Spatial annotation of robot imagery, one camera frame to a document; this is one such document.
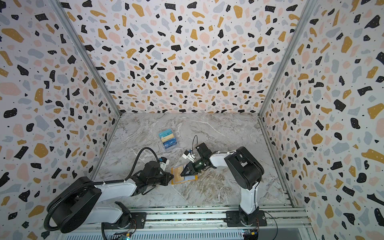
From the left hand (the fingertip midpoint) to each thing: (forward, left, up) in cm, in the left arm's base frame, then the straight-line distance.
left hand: (176, 175), depth 87 cm
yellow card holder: (-2, -6, 0) cm, 7 cm away
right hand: (-1, -4, +3) cm, 5 cm away
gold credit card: (+1, 0, -1) cm, 2 cm away
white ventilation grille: (-28, +6, -2) cm, 29 cm away
